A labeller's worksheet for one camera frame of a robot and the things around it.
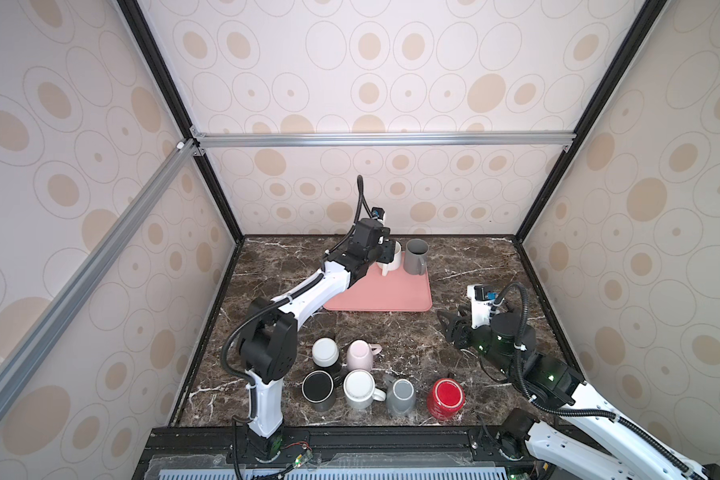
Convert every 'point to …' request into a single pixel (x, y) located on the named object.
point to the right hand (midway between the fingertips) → (450, 310)
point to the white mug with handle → (393, 265)
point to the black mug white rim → (317, 389)
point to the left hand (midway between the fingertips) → (395, 235)
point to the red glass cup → (446, 398)
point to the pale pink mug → (360, 354)
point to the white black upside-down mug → (325, 352)
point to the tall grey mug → (415, 256)
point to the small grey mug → (401, 397)
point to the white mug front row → (359, 389)
